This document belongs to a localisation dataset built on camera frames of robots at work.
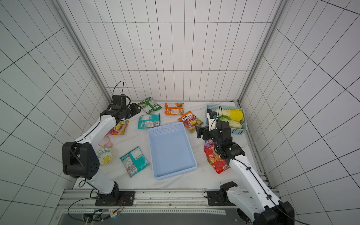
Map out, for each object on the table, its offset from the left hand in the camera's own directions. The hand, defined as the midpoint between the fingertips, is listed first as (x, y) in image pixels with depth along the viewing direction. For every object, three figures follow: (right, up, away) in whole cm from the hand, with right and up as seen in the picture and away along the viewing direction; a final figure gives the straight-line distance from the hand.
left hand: (138, 111), depth 90 cm
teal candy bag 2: (-1, -32, -5) cm, 32 cm away
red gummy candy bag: (+51, -32, -9) cm, 60 cm away
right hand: (+38, -8, -12) cm, 41 cm away
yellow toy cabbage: (+67, -2, +10) cm, 68 cm away
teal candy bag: (+4, -8, +14) cm, 16 cm away
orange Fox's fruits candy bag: (+35, -8, +14) cm, 39 cm away
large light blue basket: (+22, -28, 0) cm, 36 cm away
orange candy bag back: (+22, +2, +21) cm, 31 cm away
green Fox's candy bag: (+1, +4, +24) cm, 25 cm away
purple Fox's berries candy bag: (+47, -22, +2) cm, 52 cm away
